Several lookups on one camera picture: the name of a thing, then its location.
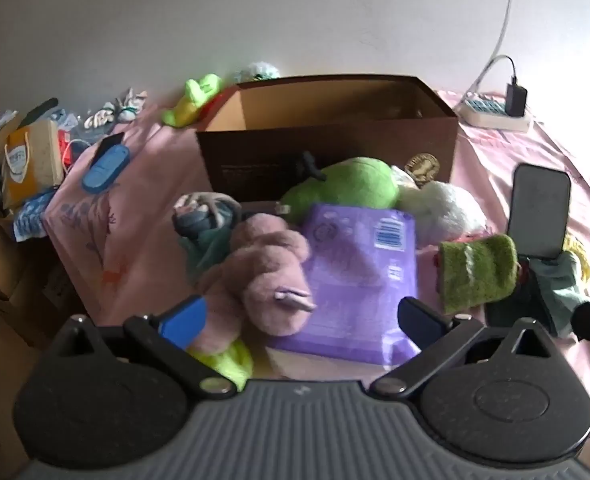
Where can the light teal cloth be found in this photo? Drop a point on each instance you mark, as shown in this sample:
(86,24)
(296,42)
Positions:
(550,290)

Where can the brown cardboard box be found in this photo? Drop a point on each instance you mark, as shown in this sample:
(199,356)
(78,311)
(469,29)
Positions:
(255,170)

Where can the green knitted sock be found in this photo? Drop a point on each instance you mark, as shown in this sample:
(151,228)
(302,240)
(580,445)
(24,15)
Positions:
(475,270)

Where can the white power strip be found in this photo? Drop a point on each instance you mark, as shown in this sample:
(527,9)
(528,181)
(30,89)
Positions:
(495,114)

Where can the red packet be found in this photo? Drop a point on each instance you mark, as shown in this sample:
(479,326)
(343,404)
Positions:
(65,147)

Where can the pink plush toy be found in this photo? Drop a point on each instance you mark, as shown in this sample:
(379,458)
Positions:
(265,270)

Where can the dark flat object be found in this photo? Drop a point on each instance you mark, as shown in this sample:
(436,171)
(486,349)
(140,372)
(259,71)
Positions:
(42,107)

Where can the blue oblong case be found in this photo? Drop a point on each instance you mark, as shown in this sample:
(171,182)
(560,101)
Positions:
(105,167)

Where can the white towel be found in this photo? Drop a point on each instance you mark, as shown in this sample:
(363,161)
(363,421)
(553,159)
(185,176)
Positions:
(445,210)

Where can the yellow fuzzy cloth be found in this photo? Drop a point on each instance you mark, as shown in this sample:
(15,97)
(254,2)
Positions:
(580,255)

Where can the dark teal cloth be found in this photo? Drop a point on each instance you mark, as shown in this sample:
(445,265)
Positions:
(200,255)

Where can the yellow paper bag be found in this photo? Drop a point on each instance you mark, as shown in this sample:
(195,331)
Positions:
(30,160)

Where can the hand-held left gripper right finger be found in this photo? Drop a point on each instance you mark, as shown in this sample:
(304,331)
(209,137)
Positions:
(417,321)

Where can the white sock bundle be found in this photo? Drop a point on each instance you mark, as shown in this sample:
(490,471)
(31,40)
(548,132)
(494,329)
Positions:
(112,110)

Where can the white fluffy plush toy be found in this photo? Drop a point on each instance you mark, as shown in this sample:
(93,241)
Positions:
(257,71)

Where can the grey sock bundle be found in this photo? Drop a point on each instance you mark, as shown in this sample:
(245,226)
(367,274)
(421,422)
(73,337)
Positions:
(200,212)

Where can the blue patterned packet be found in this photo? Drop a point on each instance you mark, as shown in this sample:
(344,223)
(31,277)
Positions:
(30,215)

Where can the purple plastic packet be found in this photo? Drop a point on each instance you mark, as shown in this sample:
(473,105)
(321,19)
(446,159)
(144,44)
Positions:
(360,280)

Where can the yellow-green fuzzy cloth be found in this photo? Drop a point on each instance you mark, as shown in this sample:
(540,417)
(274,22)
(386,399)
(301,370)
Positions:
(225,360)

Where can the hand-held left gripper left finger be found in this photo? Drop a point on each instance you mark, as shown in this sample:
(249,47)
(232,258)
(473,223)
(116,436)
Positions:
(182,320)

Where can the lime green plush toy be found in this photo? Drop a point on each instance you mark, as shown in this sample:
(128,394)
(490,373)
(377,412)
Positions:
(195,100)

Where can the green round plush toy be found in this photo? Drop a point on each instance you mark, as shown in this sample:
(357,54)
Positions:
(345,185)

